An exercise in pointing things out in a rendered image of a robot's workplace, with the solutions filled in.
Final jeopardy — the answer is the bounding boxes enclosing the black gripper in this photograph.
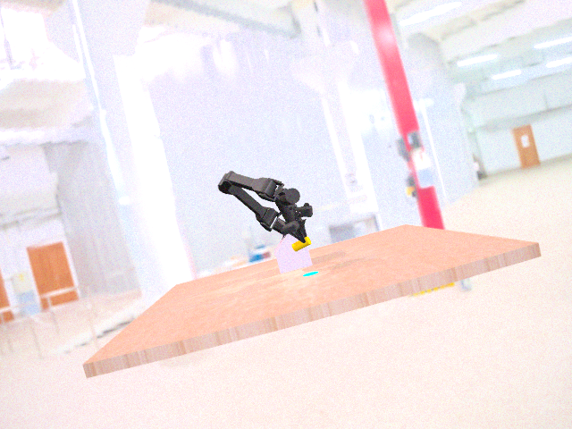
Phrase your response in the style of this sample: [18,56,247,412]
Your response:
[279,204,307,243]

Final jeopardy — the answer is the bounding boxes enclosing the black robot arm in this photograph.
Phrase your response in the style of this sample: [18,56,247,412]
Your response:
[217,170,313,234]

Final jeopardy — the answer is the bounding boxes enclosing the yellow cylinder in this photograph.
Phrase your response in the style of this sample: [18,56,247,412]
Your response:
[292,237,311,252]

